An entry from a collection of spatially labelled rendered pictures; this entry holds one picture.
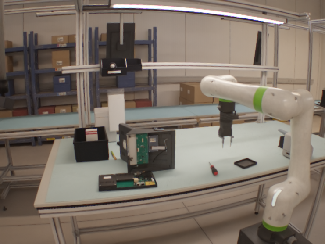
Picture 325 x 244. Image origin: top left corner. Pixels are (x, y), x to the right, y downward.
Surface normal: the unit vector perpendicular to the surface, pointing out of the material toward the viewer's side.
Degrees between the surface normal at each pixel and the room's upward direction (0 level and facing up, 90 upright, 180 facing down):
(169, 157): 90
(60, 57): 90
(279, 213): 90
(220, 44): 90
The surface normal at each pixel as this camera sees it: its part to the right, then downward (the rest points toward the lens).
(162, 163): -0.11, 0.25
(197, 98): 0.29, 0.24
